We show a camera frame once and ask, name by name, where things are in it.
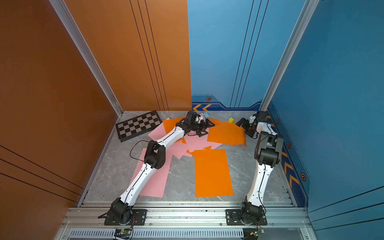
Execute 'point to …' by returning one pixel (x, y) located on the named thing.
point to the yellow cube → (231, 120)
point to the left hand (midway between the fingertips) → (213, 126)
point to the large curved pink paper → (156, 185)
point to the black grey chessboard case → (129, 128)
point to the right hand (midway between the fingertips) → (241, 127)
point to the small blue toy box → (206, 115)
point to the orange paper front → (170, 124)
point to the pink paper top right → (193, 142)
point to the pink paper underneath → (159, 132)
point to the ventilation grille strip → (158, 233)
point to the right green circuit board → (257, 233)
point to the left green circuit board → (123, 233)
